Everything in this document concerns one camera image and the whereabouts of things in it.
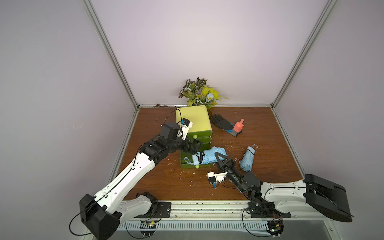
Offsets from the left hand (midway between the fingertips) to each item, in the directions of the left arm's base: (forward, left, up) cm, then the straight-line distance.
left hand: (197, 141), depth 72 cm
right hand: (-4, -12, -2) cm, 13 cm away
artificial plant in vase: (+44, 0, -7) cm, 45 cm away
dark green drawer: (+7, -4, -11) cm, 14 cm away
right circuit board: (-32, -38, -25) cm, 56 cm away
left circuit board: (-33, +24, -27) cm, 49 cm away
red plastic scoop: (+27, -30, -23) cm, 46 cm away
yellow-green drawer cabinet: (+9, -2, -3) cm, 10 cm away
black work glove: (+27, -20, -23) cm, 41 cm away
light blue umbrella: (-7, -5, -3) cm, 9 cm away
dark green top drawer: (+8, -1, -6) cm, 10 cm away
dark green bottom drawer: (-5, +8, -18) cm, 20 cm away
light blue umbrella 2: (-2, -29, -20) cm, 35 cm away
